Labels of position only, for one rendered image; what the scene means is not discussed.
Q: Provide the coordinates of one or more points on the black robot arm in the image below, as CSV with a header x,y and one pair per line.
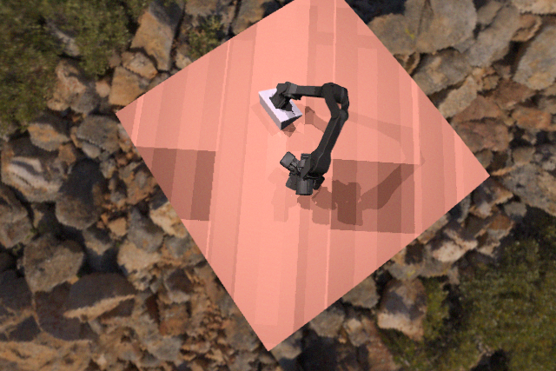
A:
x,y
313,166

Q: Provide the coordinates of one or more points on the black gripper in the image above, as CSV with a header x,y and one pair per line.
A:
x,y
289,162

